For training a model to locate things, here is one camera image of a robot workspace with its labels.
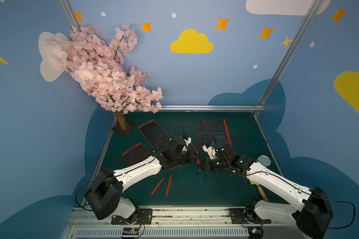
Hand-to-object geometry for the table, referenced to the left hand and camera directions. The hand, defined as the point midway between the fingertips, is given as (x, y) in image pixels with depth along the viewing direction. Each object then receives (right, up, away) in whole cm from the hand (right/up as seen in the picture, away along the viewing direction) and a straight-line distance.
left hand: (201, 155), depth 78 cm
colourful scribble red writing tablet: (+17, +6, +29) cm, 34 cm away
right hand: (-1, -5, -1) cm, 5 cm away
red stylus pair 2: (-2, -4, -1) cm, 5 cm away
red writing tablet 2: (-3, +2, +2) cm, 4 cm away
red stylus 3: (-18, -19, +6) cm, 27 cm away
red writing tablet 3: (+14, +16, +37) cm, 42 cm away
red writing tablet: (-31, +10, +32) cm, 46 cm away
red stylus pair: (+24, +15, +36) cm, 46 cm away
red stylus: (+24, +5, +27) cm, 36 cm away
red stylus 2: (-24, -19, +6) cm, 32 cm away
